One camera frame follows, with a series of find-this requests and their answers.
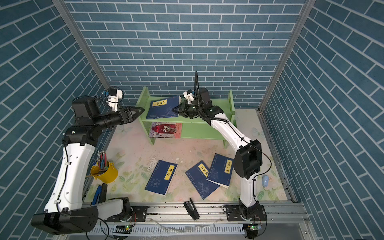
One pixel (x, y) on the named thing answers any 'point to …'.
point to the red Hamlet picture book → (166, 130)
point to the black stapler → (192, 209)
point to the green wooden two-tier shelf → (191, 129)
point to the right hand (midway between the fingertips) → (170, 109)
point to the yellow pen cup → (109, 175)
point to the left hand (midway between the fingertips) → (141, 110)
